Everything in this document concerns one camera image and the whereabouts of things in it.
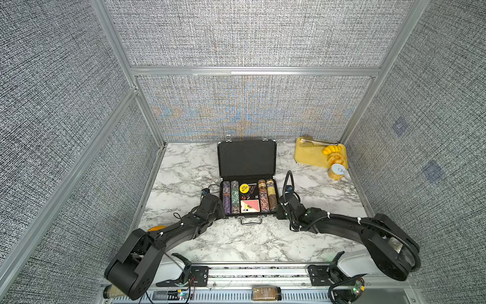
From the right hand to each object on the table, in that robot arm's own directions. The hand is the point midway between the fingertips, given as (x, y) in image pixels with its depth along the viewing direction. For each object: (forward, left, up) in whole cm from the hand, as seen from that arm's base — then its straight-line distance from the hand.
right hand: (277, 207), depth 90 cm
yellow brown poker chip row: (+5, +2, +2) cm, 6 cm away
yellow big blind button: (+10, +15, +1) cm, 18 cm away
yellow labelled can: (+19, -34, +2) cm, 39 cm away
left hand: (-2, +24, -1) cm, 24 cm away
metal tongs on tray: (+44, -33, -3) cm, 55 cm away
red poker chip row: (+5, +6, +2) cm, 8 cm away
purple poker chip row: (+4, +24, +2) cm, 24 cm away
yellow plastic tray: (+35, -31, -2) cm, 47 cm away
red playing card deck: (0, +13, 0) cm, 13 cm away
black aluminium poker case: (+26, +6, +5) cm, 27 cm away
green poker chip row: (+5, +20, +1) cm, 21 cm away
